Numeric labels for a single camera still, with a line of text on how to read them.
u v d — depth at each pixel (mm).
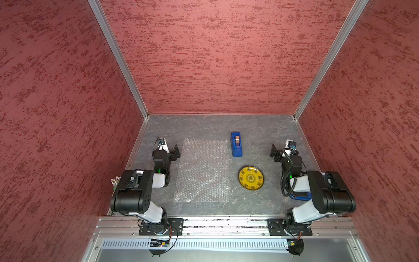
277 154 828
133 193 458
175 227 734
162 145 788
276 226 741
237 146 976
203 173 921
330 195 457
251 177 898
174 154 855
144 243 708
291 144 774
